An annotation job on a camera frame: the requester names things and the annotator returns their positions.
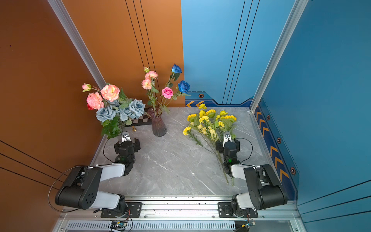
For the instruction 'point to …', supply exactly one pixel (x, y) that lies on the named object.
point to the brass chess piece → (134, 129)
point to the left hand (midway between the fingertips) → (128, 138)
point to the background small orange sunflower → (191, 117)
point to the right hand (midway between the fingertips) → (227, 139)
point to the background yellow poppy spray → (202, 112)
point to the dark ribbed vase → (159, 128)
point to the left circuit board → (119, 225)
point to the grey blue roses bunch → (113, 114)
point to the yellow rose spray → (210, 132)
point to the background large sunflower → (210, 113)
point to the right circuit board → (243, 225)
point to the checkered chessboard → (144, 120)
